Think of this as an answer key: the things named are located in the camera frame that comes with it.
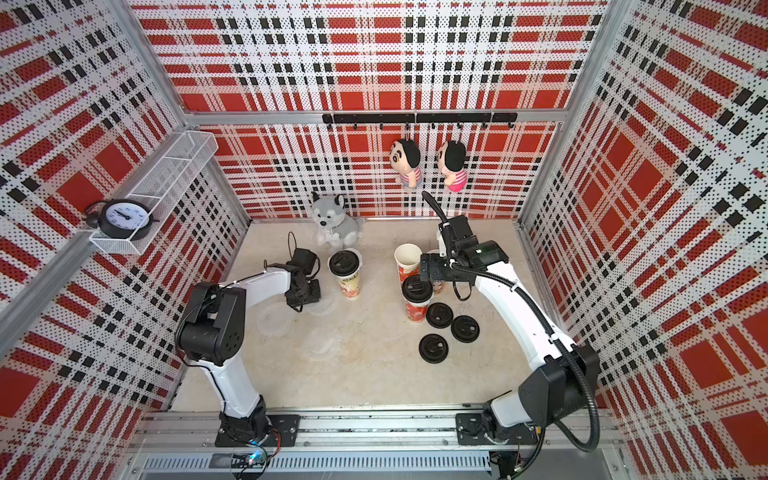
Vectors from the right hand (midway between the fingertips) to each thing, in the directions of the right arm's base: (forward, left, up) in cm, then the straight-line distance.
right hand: (440, 269), depth 79 cm
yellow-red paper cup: (+3, +27, -12) cm, 29 cm away
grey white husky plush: (+25, +34, -8) cm, 43 cm away
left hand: (+4, +40, -21) cm, 45 cm away
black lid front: (-14, +1, -20) cm, 25 cm away
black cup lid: (+5, +28, -4) cm, 28 cm away
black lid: (-4, +7, -3) cm, 9 cm away
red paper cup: (+7, +9, -7) cm, 13 cm away
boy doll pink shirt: (+35, -6, +10) cm, 37 cm away
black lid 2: (-3, -1, -21) cm, 21 cm away
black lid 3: (-8, -9, -21) cm, 24 cm away
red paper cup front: (-6, +6, -14) cm, 16 cm away
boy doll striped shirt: (+34, +9, +12) cm, 37 cm away
